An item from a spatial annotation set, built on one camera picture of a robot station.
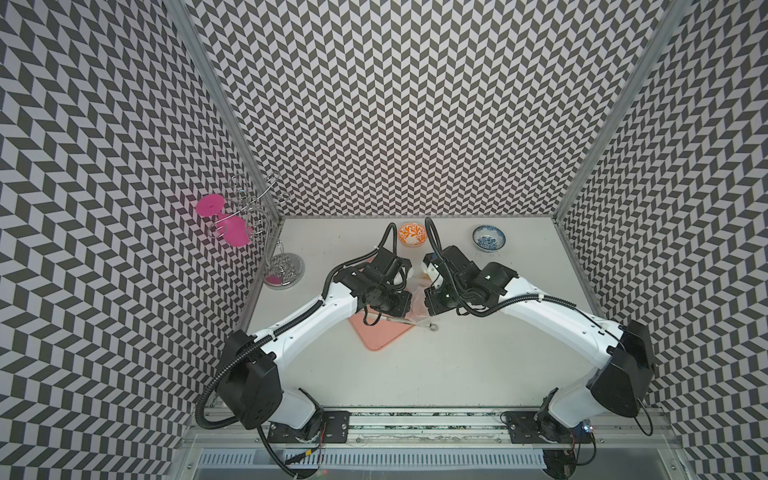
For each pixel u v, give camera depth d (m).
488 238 1.08
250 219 1.05
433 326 0.89
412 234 1.11
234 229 0.87
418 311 0.81
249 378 0.40
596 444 0.69
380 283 0.61
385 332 0.89
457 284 0.58
